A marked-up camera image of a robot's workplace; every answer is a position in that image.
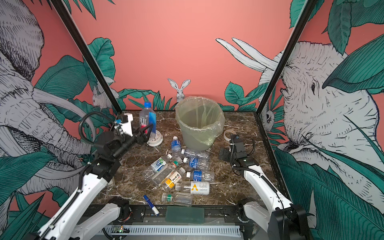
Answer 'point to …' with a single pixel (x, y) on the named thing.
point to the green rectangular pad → (185, 214)
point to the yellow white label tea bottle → (173, 178)
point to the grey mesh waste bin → (201, 121)
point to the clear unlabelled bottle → (202, 155)
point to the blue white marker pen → (154, 208)
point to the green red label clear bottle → (159, 178)
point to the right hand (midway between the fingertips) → (225, 149)
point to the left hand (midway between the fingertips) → (148, 121)
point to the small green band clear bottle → (178, 198)
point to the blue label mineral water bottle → (201, 175)
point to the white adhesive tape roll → (227, 139)
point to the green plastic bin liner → (200, 120)
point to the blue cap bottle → (176, 147)
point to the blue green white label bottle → (156, 166)
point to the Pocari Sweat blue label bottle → (197, 163)
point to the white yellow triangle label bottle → (193, 187)
